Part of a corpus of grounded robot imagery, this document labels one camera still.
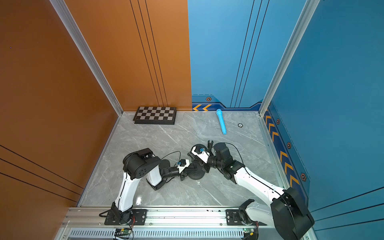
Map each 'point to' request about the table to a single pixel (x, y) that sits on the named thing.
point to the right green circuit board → (249, 230)
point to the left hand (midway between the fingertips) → (195, 166)
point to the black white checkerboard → (155, 115)
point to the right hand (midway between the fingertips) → (195, 157)
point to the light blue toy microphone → (220, 114)
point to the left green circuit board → (124, 230)
